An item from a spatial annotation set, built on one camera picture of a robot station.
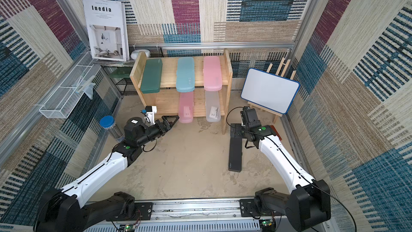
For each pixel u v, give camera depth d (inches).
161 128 26.5
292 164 17.7
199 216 28.7
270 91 36.1
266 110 38.3
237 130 29.4
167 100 35.1
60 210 16.5
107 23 30.6
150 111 28.2
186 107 32.8
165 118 26.9
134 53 35.3
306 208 15.4
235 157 34.5
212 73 26.7
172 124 27.2
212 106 32.9
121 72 39.1
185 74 26.9
